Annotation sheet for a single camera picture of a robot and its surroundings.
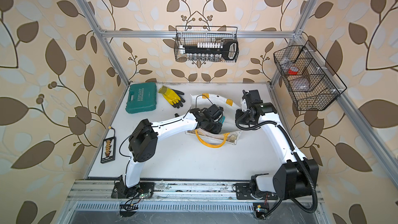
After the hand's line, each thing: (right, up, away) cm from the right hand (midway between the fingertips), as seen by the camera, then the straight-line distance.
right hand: (238, 119), depth 82 cm
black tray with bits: (-72, -19, +3) cm, 74 cm away
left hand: (-11, -5, +5) cm, 13 cm away
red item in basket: (+29, +25, 0) cm, 38 cm away
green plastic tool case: (-62, +12, +24) cm, 67 cm away
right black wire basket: (+34, +18, -9) cm, 39 cm away
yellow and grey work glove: (-41, +13, +29) cm, 52 cm away
